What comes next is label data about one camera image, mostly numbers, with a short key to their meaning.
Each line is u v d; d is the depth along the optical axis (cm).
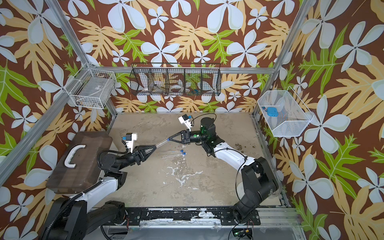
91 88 86
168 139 70
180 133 69
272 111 86
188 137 66
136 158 64
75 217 84
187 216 75
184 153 97
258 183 45
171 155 96
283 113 84
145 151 69
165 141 70
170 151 101
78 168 74
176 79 97
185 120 70
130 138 65
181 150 99
